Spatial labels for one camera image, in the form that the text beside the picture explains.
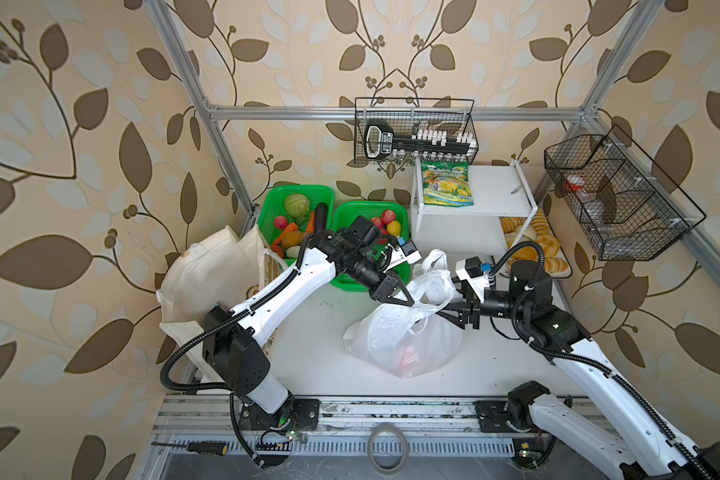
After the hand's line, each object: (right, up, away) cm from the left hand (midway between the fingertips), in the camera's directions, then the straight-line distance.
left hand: (413, 302), depth 65 cm
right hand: (+6, 0, +1) cm, 6 cm away
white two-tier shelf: (+25, +27, +14) cm, 39 cm away
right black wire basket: (+54, +23, +10) cm, 60 cm away
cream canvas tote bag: (-50, +6, +14) cm, 52 cm away
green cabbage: (-37, +27, +47) cm, 65 cm away
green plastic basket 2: (-11, +25, +47) cm, 55 cm away
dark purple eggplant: (-28, +22, +47) cm, 59 cm away
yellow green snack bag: (+10, +29, +12) cm, 33 cm away
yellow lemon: (-1, +18, +40) cm, 44 cm away
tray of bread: (+52, +18, +44) cm, 71 cm away
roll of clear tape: (-6, -34, +9) cm, 35 cm away
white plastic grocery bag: (0, -11, +10) cm, 15 cm away
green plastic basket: (-48, +27, +49) cm, 74 cm away
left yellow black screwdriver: (-49, -35, +4) cm, 61 cm away
